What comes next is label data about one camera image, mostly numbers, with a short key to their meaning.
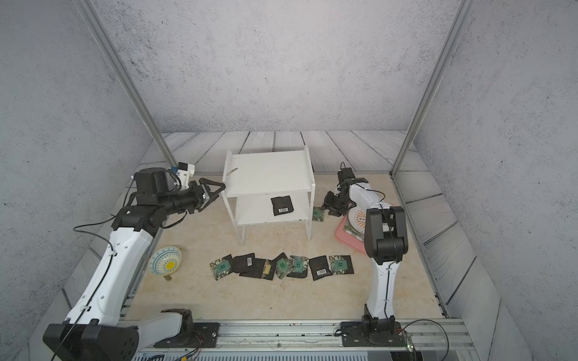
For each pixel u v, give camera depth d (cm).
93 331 37
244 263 89
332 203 89
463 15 71
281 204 89
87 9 70
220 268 88
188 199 62
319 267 88
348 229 98
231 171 77
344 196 77
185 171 66
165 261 89
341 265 89
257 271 87
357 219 101
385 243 55
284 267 88
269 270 87
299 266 89
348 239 96
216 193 65
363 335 72
